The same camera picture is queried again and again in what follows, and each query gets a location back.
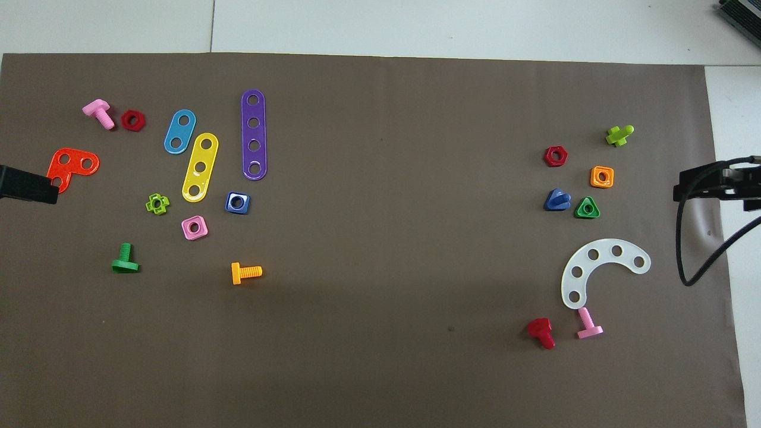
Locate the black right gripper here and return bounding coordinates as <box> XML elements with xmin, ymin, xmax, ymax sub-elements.
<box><xmin>673</xmin><ymin>160</ymin><xmax>761</xmax><ymax>212</ymax></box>

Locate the blue plastic bolt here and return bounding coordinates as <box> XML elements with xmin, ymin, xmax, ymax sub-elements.
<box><xmin>543</xmin><ymin>188</ymin><xmax>572</xmax><ymax>212</ymax></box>

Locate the orange heart-shaped perforated plate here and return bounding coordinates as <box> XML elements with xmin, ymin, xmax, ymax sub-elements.
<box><xmin>46</xmin><ymin>147</ymin><xmax>100</xmax><ymax>194</ymax></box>

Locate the lime cross-head plastic bolt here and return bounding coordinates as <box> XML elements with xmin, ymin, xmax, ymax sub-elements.
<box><xmin>605</xmin><ymin>124</ymin><xmax>635</xmax><ymax>147</ymax></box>

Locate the pink plastic bolt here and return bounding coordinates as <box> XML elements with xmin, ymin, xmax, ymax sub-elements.
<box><xmin>576</xmin><ymin>306</ymin><xmax>605</xmax><ymax>340</ymax></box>
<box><xmin>82</xmin><ymin>99</ymin><xmax>116</xmax><ymax>131</ymax></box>

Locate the white curved perforated strip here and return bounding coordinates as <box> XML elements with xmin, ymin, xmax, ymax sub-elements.
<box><xmin>561</xmin><ymin>238</ymin><xmax>652</xmax><ymax>310</ymax></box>

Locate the green plastic bolt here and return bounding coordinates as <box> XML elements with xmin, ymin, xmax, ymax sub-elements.
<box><xmin>111</xmin><ymin>242</ymin><xmax>140</xmax><ymax>274</ymax></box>

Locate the blue two-hole strip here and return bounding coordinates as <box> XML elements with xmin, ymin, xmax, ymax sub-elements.
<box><xmin>163</xmin><ymin>109</ymin><xmax>197</xmax><ymax>155</ymax></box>

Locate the dark ribbed electronic device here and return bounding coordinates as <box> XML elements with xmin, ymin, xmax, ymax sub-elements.
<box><xmin>716</xmin><ymin>0</ymin><xmax>761</xmax><ymax>49</ymax></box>

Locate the yellow three-hole strip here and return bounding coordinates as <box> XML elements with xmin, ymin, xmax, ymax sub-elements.
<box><xmin>181</xmin><ymin>132</ymin><xmax>219</xmax><ymax>203</ymax></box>

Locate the pink square plastic nut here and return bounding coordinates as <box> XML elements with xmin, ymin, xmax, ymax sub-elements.
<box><xmin>181</xmin><ymin>215</ymin><xmax>209</xmax><ymax>241</ymax></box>

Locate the red plastic bolt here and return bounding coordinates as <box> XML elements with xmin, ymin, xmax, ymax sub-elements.
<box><xmin>526</xmin><ymin>317</ymin><xmax>556</xmax><ymax>350</ymax></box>

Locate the purple four-hole strip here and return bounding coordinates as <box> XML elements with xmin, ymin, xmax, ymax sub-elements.
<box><xmin>241</xmin><ymin>89</ymin><xmax>268</xmax><ymax>181</ymax></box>

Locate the orange plastic bolt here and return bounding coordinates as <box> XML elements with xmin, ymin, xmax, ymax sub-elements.
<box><xmin>231</xmin><ymin>262</ymin><xmax>263</xmax><ymax>286</ymax></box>

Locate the brown paper mat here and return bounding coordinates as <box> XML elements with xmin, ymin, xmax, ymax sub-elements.
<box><xmin>0</xmin><ymin>52</ymin><xmax>749</xmax><ymax>428</ymax></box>

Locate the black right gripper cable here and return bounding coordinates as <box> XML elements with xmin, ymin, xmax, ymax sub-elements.
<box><xmin>677</xmin><ymin>156</ymin><xmax>761</xmax><ymax>287</ymax></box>

